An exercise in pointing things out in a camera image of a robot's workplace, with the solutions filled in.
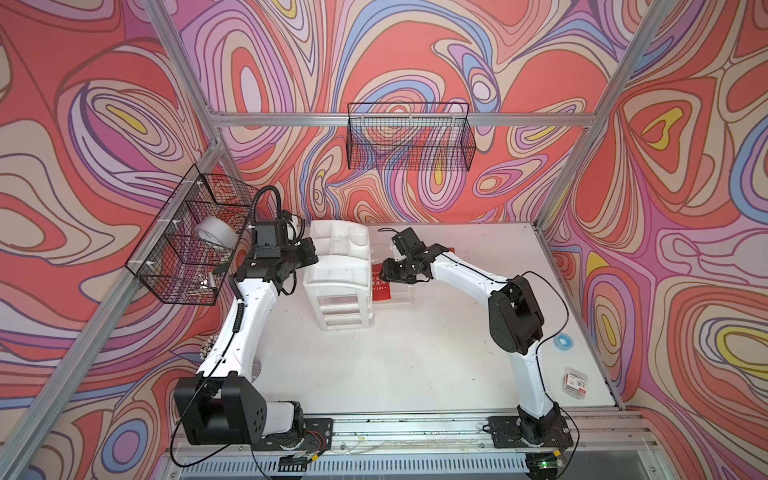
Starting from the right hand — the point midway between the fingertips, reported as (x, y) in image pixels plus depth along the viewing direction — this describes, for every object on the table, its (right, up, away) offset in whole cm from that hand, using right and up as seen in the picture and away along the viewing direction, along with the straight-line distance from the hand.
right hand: (387, 282), depth 94 cm
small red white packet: (+51, -26, -15) cm, 59 cm away
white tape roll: (-42, +15, -20) cm, 49 cm away
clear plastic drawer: (+5, -3, -4) cm, 7 cm away
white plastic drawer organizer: (-13, +2, -15) cm, 20 cm away
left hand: (-19, +11, -14) cm, 26 cm away
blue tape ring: (+53, -17, -6) cm, 56 cm away
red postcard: (-2, -2, -1) cm, 3 cm away
